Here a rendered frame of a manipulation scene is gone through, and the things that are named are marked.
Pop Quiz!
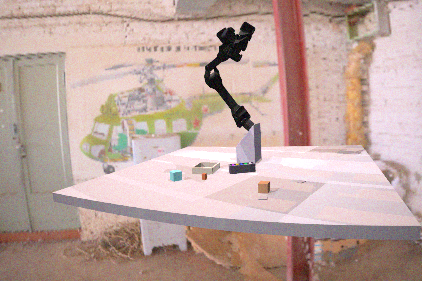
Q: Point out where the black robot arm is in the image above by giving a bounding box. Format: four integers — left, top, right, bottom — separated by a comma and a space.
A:
204, 27, 255, 131

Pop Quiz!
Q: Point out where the light blue cube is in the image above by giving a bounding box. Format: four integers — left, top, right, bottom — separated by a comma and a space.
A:
170, 170, 182, 182

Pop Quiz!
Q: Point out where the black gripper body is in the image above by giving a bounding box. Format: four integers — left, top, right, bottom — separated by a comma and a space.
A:
227, 22, 255, 62

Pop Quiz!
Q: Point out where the beige rectangular tray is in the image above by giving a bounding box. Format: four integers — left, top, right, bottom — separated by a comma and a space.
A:
191, 162, 220, 174

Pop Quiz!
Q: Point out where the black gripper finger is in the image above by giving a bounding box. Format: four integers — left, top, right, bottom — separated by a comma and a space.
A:
239, 30, 252, 41
233, 36, 249, 51

